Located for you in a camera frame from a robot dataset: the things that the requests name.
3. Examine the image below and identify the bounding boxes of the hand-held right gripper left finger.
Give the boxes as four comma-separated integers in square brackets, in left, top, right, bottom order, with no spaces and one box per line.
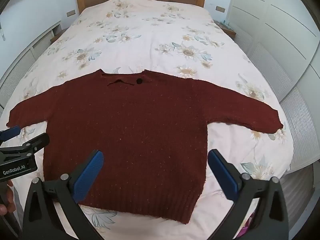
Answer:
[21,149,104,240]

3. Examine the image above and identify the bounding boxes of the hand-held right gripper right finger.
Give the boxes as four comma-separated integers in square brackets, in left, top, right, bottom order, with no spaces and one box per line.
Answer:
[207,149,292,240]

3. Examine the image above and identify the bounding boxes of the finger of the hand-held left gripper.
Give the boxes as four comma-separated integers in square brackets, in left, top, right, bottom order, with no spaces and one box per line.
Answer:
[0,127,21,143]
[0,132,50,161]

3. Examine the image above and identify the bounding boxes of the dark red knit sweater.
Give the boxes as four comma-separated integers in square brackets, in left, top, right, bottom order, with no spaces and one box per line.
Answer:
[6,69,284,224]

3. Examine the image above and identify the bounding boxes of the person's left hand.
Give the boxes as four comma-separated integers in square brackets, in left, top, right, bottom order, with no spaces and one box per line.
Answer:
[0,180,16,217]

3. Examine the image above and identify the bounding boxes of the pink cloth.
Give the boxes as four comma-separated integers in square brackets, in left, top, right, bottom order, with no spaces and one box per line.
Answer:
[236,212,254,239]

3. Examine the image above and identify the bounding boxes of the wooden nightstand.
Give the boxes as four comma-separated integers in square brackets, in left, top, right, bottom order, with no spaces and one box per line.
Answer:
[214,21,237,40]
[50,27,67,43]

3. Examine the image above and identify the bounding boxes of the white wardrobe doors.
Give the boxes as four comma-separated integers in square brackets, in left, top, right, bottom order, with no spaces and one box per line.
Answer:
[226,0,320,173]

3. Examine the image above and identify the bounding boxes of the floral white bedspread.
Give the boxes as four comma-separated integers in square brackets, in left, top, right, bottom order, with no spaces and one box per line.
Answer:
[0,0,294,240]

